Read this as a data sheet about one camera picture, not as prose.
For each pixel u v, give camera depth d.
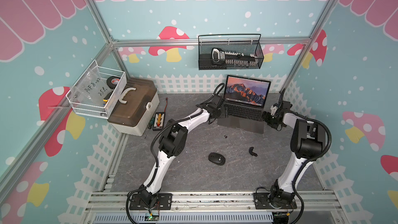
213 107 0.79
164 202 0.75
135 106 0.87
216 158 0.86
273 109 0.96
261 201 0.74
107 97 0.66
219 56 0.89
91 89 0.67
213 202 0.76
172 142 0.59
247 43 0.91
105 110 0.64
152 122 1.02
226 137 0.97
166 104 1.13
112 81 0.80
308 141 0.55
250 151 0.92
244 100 1.11
